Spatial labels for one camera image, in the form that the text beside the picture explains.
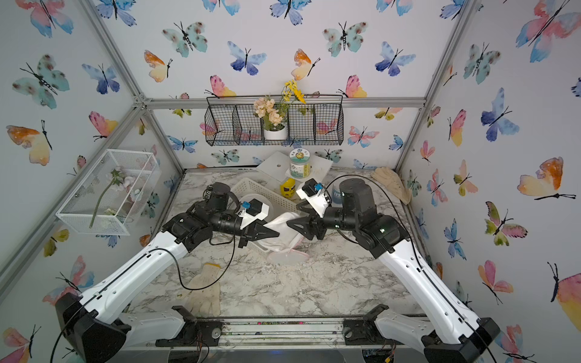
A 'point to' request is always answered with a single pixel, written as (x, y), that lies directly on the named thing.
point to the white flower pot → (279, 134)
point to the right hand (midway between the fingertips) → (298, 211)
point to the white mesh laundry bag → (285, 248)
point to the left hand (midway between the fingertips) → (277, 229)
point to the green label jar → (299, 162)
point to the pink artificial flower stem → (116, 178)
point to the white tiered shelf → (274, 169)
